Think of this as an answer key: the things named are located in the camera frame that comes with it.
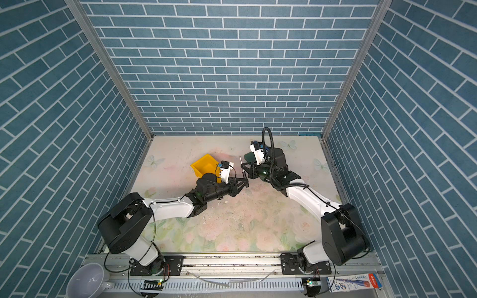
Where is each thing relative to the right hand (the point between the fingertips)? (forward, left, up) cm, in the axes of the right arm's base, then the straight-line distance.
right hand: (240, 163), depth 81 cm
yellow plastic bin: (+12, +21, -18) cm, 30 cm away
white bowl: (-46, +54, -19) cm, 73 cm away
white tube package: (-37, -47, -21) cm, 63 cm away
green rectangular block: (+20, -3, -19) cm, 28 cm away
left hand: (-6, -4, -5) cm, 9 cm away
